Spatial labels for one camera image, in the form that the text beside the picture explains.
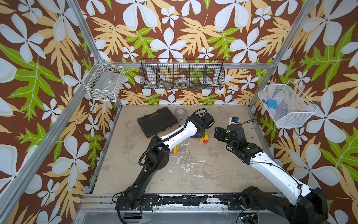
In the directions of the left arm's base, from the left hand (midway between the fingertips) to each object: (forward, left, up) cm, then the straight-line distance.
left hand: (198, 132), depth 91 cm
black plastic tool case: (+13, +29, -7) cm, 33 cm away
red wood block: (-2, -6, -8) cm, 10 cm away
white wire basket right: (+3, -53, +20) cm, 56 cm away
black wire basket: (+36, +11, +20) cm, 43 cm away
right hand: (-4, -11, +10) cm, 15 cm away
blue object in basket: (+11, -46, +16) cm, 50 cm away
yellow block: (-1, -7, -5) cm, 9 cm away
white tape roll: (+32, +11, +16) cm, 38 cm away
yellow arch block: (-2, -3, -7) cm, 8 cm away
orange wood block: (-8, +15, -10) cm, 20 cm away
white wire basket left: (+22, +60, +23) cm, 68 cm away
